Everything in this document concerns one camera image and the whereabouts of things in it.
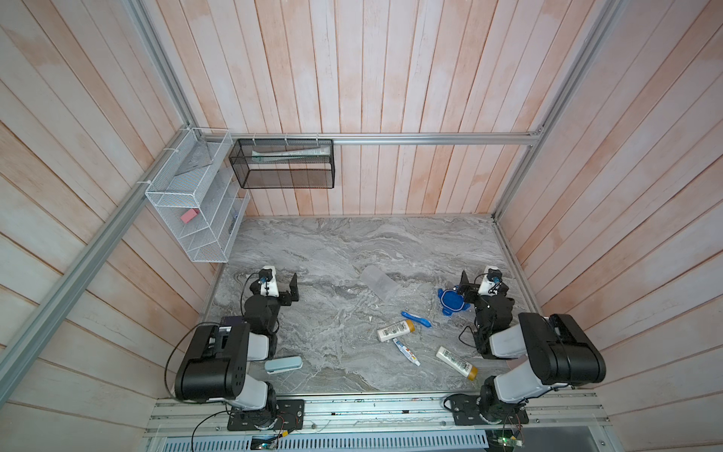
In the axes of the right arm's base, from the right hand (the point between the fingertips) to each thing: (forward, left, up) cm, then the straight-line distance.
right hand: (478, 271), depth 90 cm
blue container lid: (-5, +7, -11) cm, 14 cm away
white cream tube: (-17, +27, -8) cm, 33 cm away
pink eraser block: (+6, +89, +19) cm, 92 cm away
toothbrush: (-13, +17, -10) cm, 24 cm away
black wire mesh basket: (+37, +68, +16) cm, 79 cm away
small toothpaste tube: (-24, +24, -10) cm, 35 cm away
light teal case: (-28, +61, -9) cm, 68 cm away
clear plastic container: (+2, +32, -10) cm, 33 cm away
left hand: (-3, +64, 0) cm, 64 cm away
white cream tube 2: (-27, +8, -9) cm, 30 cm away
